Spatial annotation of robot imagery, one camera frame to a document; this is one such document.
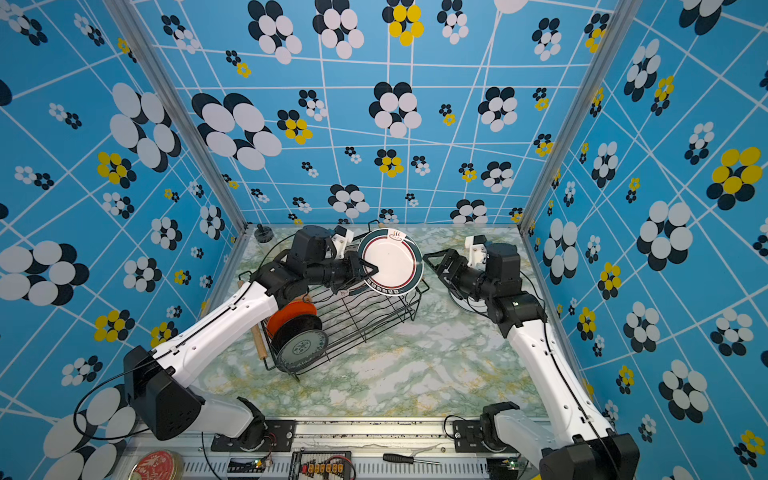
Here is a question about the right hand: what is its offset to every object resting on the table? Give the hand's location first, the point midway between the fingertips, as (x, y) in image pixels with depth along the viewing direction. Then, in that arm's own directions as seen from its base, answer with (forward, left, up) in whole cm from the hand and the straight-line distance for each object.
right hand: (433, 266), depth 72 cm
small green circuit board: (-38, +43, -28) cm, 64 cm away
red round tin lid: (-39, +63, -23) cm, 78 cm away
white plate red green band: (+4, +8, -2) cm, 9 cm away
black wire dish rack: (0, +25, -27) cm, 37 cm away
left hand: (-1, +13, +1) cm, 13 cm away
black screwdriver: (-36, +7, -28) cm, 47 cm away
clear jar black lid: (+27, +57, -17) cm, 65 cm away
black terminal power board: (-38, +26, -26) cm, 53 cm away
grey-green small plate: (-13, +35, -21) cm, 43 cm away
